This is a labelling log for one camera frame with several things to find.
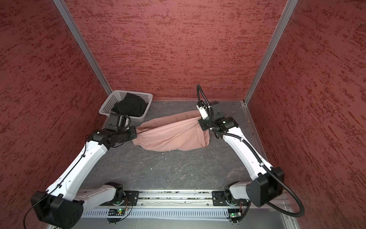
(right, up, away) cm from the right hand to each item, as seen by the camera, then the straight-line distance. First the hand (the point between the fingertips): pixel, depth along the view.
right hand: (203, 121), depth 80 cm
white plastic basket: (-69, +18, +34) cm, 79 cm away
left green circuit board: (-46, -46, -9) cm, 66 cm away
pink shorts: (-15, -6, -1) cm, 16 cm away
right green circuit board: (+15, -47, -9) cm, 50 cm away
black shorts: (-52, +10, +26) cm, 60 cm away
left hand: (-39, -9, -1) cm, 40 cm away
